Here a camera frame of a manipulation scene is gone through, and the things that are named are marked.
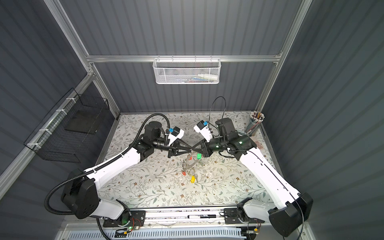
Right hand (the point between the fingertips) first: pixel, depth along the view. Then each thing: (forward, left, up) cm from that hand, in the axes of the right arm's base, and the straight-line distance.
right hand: (195, 149), depth 68 cm
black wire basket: (+7, +64, +3) cm, 64 cm away
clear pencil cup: (+29, -38, -11) cm, 49 cm away
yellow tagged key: (-3, +1, -27) cm, 27 cm away
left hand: (+1, +2, -2) cm, 3 cm away
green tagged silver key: (0, -2, -7) cm, 7 cm away
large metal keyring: (-1, +1, -14) cm, 15 cm away
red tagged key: (-5, +6, -16) cm, 17 cm away
